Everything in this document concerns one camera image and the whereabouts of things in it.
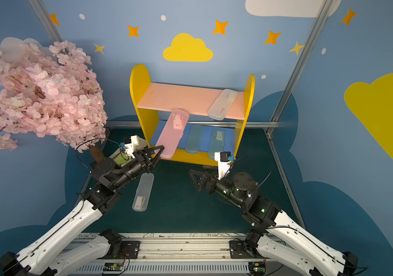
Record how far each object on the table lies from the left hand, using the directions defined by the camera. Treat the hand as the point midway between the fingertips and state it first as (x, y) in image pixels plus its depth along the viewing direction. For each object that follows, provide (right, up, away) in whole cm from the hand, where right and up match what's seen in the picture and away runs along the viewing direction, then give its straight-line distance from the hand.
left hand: (163, 146), depth 60 cm
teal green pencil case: (+10, +4, +33) cm, 35 cm away
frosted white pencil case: (-17, -25, +29) cm, 42 cm away
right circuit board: (+38, -53, +13) cm, 67 cm away
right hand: (+13, -8, +2) cm, 15 cm away
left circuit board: (-24, -51, +12) cm, 58 cm away
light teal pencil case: (+23, +2, +36) cm, 43 cm away
